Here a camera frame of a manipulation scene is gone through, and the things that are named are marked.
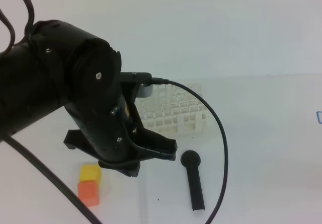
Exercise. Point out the clear glass test tube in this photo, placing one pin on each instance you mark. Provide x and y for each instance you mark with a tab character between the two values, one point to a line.
142	195

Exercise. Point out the yellow cube block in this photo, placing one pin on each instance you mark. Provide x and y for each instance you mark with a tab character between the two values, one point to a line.
90	172

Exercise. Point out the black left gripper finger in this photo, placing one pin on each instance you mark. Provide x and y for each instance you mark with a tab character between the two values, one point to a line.
153	145

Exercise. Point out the black scoop tool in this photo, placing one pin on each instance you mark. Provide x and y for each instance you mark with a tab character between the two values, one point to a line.
191	161

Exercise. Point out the orange cube block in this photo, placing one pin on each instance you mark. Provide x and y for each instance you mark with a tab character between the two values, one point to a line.
88	193

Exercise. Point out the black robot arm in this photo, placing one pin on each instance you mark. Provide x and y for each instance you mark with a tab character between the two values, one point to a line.
64	66

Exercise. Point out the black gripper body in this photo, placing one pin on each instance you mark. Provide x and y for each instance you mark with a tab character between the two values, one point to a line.
105	117

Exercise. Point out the white test tube rack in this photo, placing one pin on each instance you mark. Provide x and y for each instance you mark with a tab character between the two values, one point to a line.
172	111

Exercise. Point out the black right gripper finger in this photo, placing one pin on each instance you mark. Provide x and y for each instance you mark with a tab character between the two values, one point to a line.
76	140

